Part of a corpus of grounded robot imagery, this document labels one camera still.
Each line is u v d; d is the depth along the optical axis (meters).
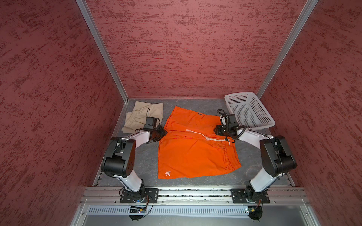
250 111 1.13
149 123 0.77
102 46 0.87
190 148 0.92
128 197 0.68
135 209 0.73
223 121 0.79
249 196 0.67
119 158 0.47
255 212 0.70
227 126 0.76
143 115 1.08
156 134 0.83
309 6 0.71
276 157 0.47
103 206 0.71
